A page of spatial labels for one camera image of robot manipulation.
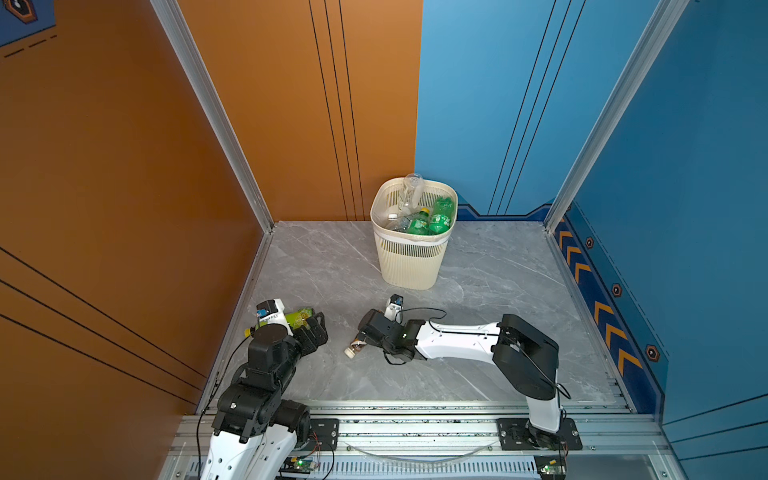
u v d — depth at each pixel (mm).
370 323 663
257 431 470
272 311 602
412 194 925
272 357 502
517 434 726
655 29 725
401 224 907
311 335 636
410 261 855
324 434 728
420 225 867
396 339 656
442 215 835
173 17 697
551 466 710
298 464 706
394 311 787
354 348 849
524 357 517
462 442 727
